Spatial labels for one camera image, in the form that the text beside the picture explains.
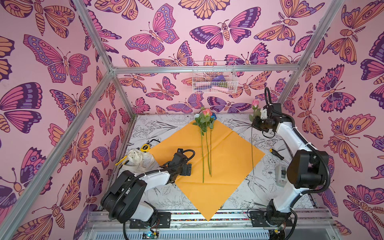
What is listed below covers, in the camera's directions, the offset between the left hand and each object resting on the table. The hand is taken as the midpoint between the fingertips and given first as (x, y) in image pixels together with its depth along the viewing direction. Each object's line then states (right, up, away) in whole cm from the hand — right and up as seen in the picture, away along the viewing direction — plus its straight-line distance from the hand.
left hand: (184, 164), depth 92 cm
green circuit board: (-15, -29, -20) cm, 39 cm away
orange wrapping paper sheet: (+24, +1, +3) cm, 24 cm away
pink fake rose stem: (+15, +34, +18) cm, 41 cm away
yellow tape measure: (-27, +9, +7) cm, 29 cm away
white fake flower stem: (+10, +25, +17) cm, 32 cm away
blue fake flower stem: (+21, +31, +21) cm, 43 cm away
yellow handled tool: (-40, +1, +3) cm, 40 cm away
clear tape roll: (+74, -7, -18) cm, 76 cm away
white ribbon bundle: (-29, +2, +2) cm, 29 cm away
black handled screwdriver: (+59, +6, +3) cm, 59 cm away
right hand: (+42, +26, 0) cm, 50 cm away
